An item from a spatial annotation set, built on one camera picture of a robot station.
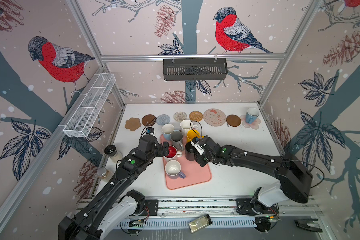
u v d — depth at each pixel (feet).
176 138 3.03
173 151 2.88
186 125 3.23
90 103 2.60
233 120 3.64
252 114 3.33
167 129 3.22
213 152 2.10
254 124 3.50
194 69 3.50
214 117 3.72
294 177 1.40
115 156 2.73
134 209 2.01
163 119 3.62
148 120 3.63
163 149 2.28
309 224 2.25
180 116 3.74
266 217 2.32
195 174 2.72
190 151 2.84
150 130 2.23
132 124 3.49
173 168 2.81
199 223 2.16
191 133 3.17
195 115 3.74
